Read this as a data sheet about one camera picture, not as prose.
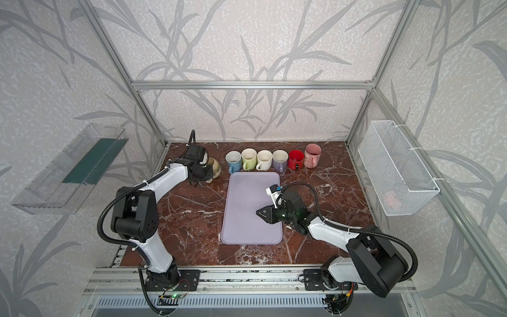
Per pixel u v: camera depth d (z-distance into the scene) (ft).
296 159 3.54
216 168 3.18
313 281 2.38
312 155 3.33
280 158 3.52
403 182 1.99
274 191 2.52
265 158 3.38
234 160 3.34
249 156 3.46
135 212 1.60
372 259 1.39
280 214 2.39
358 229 1.56
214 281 2.47
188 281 2.37
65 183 2.11
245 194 3.21
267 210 2.49
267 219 2.47
